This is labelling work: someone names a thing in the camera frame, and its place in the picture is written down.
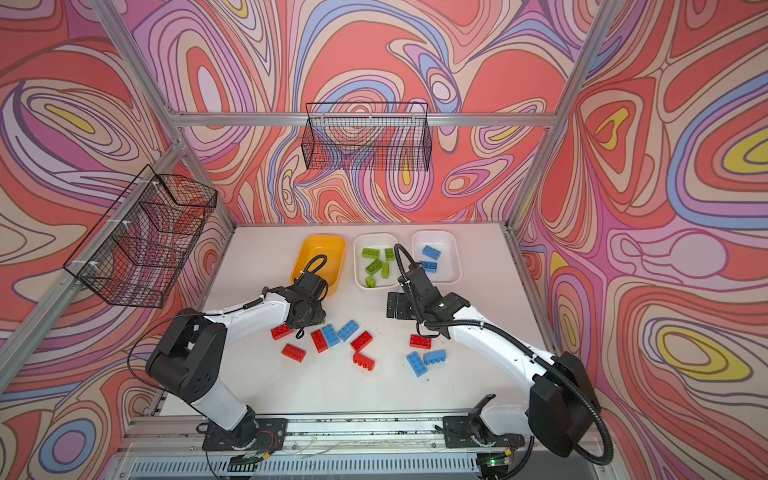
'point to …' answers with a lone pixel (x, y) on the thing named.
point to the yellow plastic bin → (331, 246)
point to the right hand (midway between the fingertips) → (404, 310)
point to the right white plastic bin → (449, 268)
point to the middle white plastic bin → (379, 241)
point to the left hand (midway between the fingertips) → (319, 315)
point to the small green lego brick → (371, 283)
